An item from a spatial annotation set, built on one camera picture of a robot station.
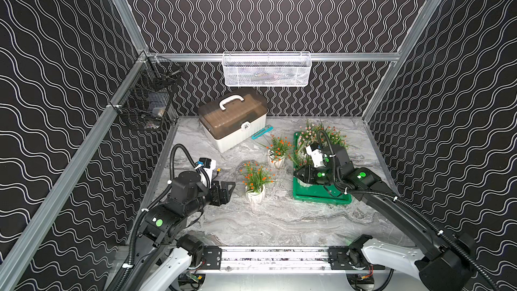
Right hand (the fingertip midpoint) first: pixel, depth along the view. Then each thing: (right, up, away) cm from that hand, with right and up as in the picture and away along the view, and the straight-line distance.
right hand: (295, 172), depth 76 cm
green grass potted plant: (+22, +12, +16) cm, 30 cm away
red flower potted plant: (-5, +8, +15) cm, 18 cm away
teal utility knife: (-9, +18, +38) cm, 44 cm away
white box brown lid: (-27, +21, +17) cm, 38 cm away
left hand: (-25, -1, -8) cm, 26 cm away
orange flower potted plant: (-15, -2, +2) cm, 16 cm away
